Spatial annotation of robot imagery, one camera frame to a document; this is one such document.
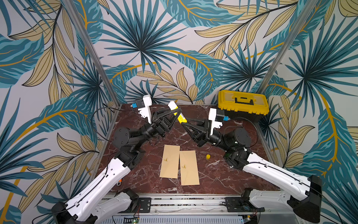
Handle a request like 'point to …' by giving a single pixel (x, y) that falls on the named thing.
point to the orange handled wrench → (120, 180)
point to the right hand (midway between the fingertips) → (183, 121)
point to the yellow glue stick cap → (208, 156)
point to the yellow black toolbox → (243, 104)
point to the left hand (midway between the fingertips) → (180, 113)
